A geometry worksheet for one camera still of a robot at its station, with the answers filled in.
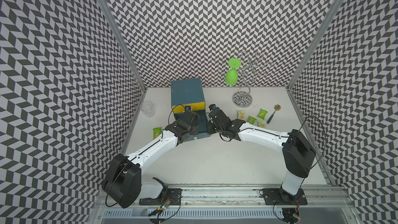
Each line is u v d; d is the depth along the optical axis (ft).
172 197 2.37
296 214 2.24
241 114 3.34
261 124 3.23
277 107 3.43
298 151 1.56
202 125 2.54
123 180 1.32
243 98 3.13
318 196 2.47
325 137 3.01
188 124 2.11
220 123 2.11
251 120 3.26
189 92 2.91
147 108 3.45
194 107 2.80
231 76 3.06
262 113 3.35
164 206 2.23
